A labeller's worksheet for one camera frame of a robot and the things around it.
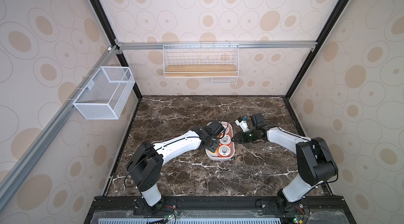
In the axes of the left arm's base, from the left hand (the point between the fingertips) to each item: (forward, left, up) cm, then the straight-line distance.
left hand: (215, 143), depth 85 cm
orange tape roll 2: (-2, -5, -5) cm, 7 cm away
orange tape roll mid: (+13, -8, -4) cm, 15 cm away
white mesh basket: (+36, +76, -1) cm, 84 cm away
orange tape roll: (+5, -6, -5) cm, 9 cm away
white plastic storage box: (-4, 0, -8) cm, 9 cm away
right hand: (+4, -10, -3) cm, 11 cm away
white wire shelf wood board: (+47, -2, +21) cm, 51 cm away
